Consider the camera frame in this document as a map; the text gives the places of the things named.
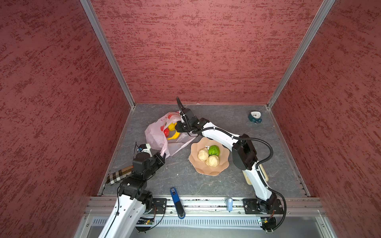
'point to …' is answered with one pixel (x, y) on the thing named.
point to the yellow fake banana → (175, 136)
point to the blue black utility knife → (179, 209)
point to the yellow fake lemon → (171, 126)
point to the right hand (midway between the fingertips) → (175, 129)
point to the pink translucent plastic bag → (155, 137)
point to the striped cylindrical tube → (117, 175)
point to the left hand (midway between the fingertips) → (167, 156)
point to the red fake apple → (166, 132)
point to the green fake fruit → (213, 149)
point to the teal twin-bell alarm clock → (255, 117)
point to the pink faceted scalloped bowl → (202, 166)
